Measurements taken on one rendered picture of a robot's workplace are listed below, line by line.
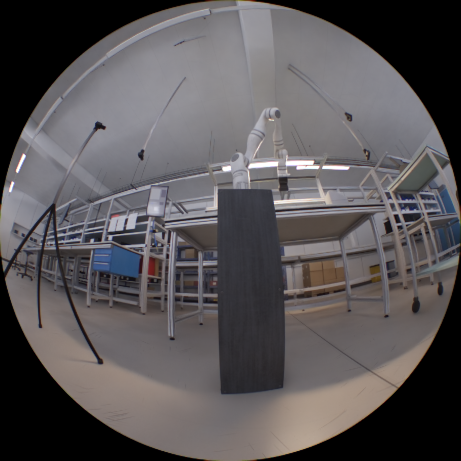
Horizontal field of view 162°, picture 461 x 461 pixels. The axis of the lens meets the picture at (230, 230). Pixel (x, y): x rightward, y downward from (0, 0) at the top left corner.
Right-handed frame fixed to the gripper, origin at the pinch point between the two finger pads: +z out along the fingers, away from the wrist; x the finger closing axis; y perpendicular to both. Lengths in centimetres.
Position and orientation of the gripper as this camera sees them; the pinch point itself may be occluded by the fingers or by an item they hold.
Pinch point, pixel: (284, 199)
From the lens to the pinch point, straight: 129.3
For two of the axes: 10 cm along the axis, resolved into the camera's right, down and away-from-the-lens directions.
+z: 1.4, 9.1, 4.0
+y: 1.1, -4.2, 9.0
